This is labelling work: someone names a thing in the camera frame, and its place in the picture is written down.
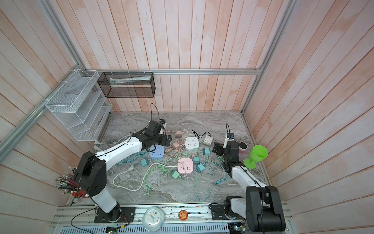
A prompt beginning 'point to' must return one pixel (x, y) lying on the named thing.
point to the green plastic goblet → (258, 153)
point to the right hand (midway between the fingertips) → (222, 142)
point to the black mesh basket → (127, 84)
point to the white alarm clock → (153, 219)
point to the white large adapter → (208, 140)
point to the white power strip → (192, 143)
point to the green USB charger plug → (175, 174)
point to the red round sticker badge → (183, 215)
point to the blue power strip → (158, 153)
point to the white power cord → (132, 167)
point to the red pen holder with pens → (67, 183)
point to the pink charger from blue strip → (175, 145)
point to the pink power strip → (185, 166)
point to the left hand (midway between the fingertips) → (165, 139)
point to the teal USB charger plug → (196, 160)
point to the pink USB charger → (178, 134)
